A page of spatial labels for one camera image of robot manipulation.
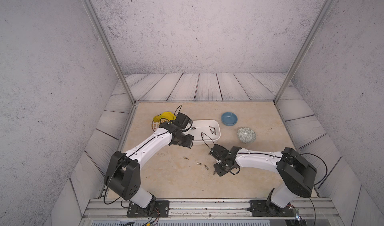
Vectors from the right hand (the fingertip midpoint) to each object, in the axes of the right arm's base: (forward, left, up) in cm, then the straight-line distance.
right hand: (220, 171), depth 85 cm
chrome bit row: (+4, +12, 0) cm, 13 cm away
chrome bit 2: (+8, +20, 0) cm, 21 cm away
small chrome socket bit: (+25, +2, +1) cm, 25 cm away
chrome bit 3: (+2, +8, 0) cm, 8 cm away
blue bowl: (+36, -9, +2) cm, 38 cm away
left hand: (+11, +17, +12) cm, 23 cm away
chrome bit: (+29, +17, +1) cm, 33 cm away
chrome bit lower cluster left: (-2, +4, +1) cm, 5 cm away
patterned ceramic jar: (+23, -19, +1) cm, 30 cm away
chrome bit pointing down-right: (+29, +2, +1) cm, 29 cm away
